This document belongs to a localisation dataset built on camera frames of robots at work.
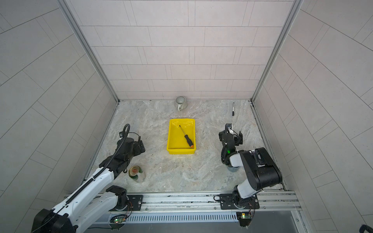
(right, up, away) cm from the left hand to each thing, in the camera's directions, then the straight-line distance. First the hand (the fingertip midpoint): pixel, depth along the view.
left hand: (139, 142), depth 85 cm
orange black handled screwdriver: (+30, -1, +5) cm, 31 cm away
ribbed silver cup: (+23, +25, +23) cm, 41 cm away
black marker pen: (+62, +19, +24) cm, 69 cm away
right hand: (+58, +7, +8) cm, 59 cm away
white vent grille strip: (+48, -31, -17) cm, 60 cm away
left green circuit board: (-1, -30, -21) cm, 37 cm away
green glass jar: (+4, -12, -14) cm, 19 cm away
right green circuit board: (+56, -32, -17) cm, 67 cm away
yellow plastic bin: (+21, -2, +9) cm, 23 cm away
